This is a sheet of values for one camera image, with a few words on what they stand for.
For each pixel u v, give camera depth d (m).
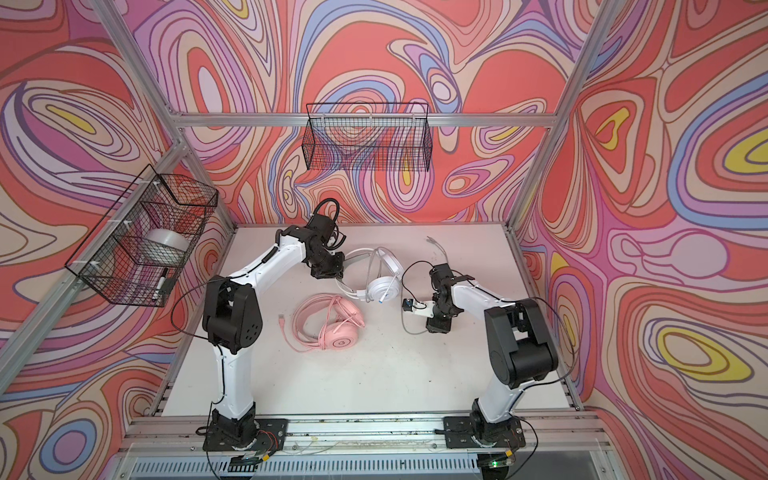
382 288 0.82
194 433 0.72
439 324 0.82
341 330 0.80
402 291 0.83
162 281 0.73
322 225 0.77
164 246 0.70
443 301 0.71
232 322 0.53
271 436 0.72
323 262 0.80
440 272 0.78
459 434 0.72
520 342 0.48
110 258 0.68
